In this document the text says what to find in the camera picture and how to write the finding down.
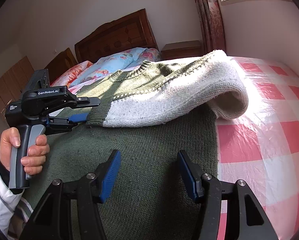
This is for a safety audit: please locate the green and white knit sweater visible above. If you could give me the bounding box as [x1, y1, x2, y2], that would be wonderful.
[14, 49, 249, 240]

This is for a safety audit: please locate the white jacket sleeve forearm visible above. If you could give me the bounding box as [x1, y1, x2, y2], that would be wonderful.
[0, 176, 33, 239]

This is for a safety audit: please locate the person's left hand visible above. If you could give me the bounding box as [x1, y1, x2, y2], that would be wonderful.
[0, 127, 51, 176]

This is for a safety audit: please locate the orange floral pillow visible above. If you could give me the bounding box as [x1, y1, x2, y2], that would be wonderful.
[51, 61, 93, 87]

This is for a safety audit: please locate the light wooden wardrobe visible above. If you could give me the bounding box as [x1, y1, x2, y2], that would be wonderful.
[0, 56, 35, 131]

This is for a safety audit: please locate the dark wooden headboard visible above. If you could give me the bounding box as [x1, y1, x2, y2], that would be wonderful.
[45, 48, 78, 84]
[75, 9, 158, 63]

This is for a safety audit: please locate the light blue floral pillow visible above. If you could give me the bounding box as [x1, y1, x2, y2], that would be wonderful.
[68, 47, 161, 88]

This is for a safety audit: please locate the pink checkered bed sheet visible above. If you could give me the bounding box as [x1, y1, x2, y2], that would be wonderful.
[214, 59, 299, 239]

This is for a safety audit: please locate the wooden nightstand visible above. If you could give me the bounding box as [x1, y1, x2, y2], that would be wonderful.
[161, 40, 203, 60]

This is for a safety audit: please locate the pink floral curtain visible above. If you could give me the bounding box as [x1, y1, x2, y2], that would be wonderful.
[195, 0, 226, 54]

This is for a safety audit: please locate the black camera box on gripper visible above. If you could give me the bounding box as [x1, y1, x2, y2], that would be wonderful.
[24, 69, 50, 92]

